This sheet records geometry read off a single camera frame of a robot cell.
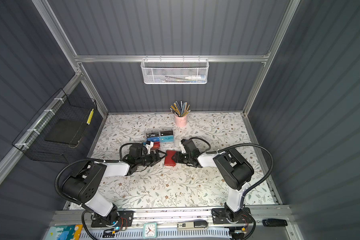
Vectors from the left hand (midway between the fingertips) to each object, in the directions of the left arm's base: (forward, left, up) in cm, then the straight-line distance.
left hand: (165, 156), depth 90 cm
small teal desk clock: (-36, +7, -4) cm, 37 cm away
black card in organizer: (+17, -1, +2) cm, 17 cm away
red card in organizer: (+10, +6, -3) cm, 12 cm away
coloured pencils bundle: (+35, -11, +6) cm, 38 cm away
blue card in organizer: (+14, +8, 0) cm, 16 cm away
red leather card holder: (0, -2, -6) cm, 6 cm away
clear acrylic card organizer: (+16, +6, +4) cm, 17 cm away
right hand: (0, -6, -5) cm, 8 cm away
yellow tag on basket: (+16, +41, +20) cm, 48 cm away
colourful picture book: (-34, +47, -6) cm, 59 cm away
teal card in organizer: (+14, -2, -1) cm, 14 cm away
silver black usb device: (-36, -13, -1) cm, 38 cm away
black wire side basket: (+5, +50, +21) cm, 54 cm away
